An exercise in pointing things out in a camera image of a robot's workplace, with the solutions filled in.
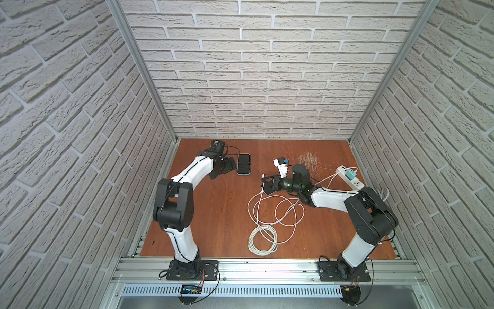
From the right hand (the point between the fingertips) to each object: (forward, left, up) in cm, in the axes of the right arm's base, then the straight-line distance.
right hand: (257, 183), depth 85 cm
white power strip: (+4, -51, -11) cm, 53 cm away
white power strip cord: (-1, -63, -15) cm, 65 cm away
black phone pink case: (+20, +7, -12) cm, 24 cm away
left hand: (+14, +15, -2) cm, 21 cm away
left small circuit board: (-36, +28, -14) cm, 48 cm away
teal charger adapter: (+6, -48, -7) cm, 49 cm away
